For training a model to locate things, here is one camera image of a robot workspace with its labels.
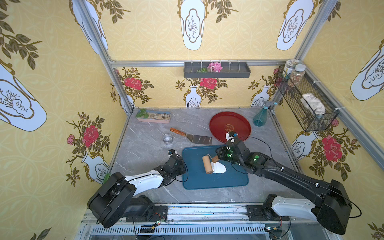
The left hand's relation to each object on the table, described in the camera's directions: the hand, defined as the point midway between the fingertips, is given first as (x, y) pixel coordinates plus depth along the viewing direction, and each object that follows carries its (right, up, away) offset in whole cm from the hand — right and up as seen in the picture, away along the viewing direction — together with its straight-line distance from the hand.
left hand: (179, 164), depth 91 cm
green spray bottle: (+57, +29, +17) cm, 66 cm away
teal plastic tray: (+9, -6, -6) cm, 12 cm away
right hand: (+22, +12, -10) cm, 27 cm away
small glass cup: (-9, +15, +12) cm, 21 cm away
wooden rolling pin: (+17, +4, -7) cm, 19 cm away
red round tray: (+32, +24, +18) cm, 44 cm away
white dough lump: (+23, -1, -3) cm, 23 cm away
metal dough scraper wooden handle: (+10, +14, +10) cm, 20 cm away
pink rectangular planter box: (-26, +31, +22) cm, 46 cm away
